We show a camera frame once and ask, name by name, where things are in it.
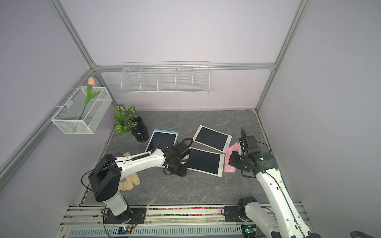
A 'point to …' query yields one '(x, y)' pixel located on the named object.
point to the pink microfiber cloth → (228, 168)
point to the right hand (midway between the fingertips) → (232, 159)
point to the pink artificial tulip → (90, 95)
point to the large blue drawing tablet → (163, 138)
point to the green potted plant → (124, 118)
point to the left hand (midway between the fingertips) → (183, 174)
